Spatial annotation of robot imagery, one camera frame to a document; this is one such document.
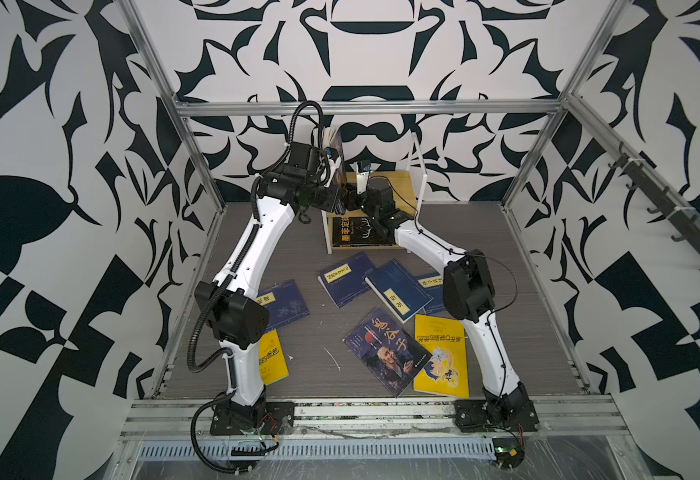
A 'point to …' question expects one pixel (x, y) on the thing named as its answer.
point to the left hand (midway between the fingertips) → (334, 187)
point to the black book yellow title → (356, 231)
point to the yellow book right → (445, 373)
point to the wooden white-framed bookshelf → (403, 193)
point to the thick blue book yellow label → (399, 290)
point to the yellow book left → (272, 360)
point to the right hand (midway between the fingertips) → (346, 180)
